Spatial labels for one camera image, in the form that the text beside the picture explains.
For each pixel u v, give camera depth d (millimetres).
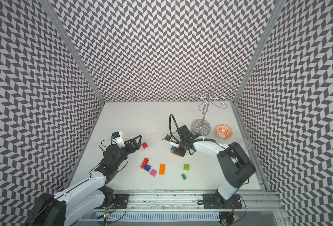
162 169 825
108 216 677
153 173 804
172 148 867
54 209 396
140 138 786
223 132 974
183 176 800
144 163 828
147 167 827
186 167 825
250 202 738
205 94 820
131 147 736
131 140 725
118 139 725
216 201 646
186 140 691
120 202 716
